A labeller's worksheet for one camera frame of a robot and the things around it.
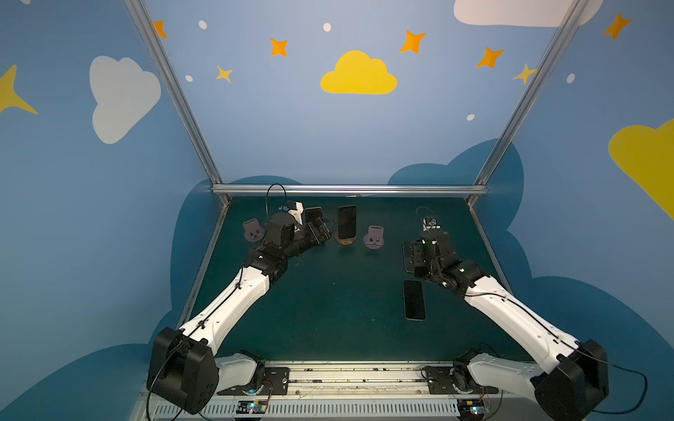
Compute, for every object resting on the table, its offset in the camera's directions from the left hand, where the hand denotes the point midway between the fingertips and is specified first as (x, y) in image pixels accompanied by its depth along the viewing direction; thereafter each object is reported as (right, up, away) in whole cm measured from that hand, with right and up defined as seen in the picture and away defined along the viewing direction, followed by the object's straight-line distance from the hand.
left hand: (331, 227), depth 77 cm
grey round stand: (+16, -5, +26) cm, 31 cm away
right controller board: (+39, -50, -6) cm, 64 cm away
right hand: (+31, -4, +4) cm, 31 cm away
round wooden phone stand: (+5, -6, +28) cm, 29 cm away
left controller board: (-22, -49, -7) cm, 54 cm away
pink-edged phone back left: (-8, +5, +21) cm, 23 cm away
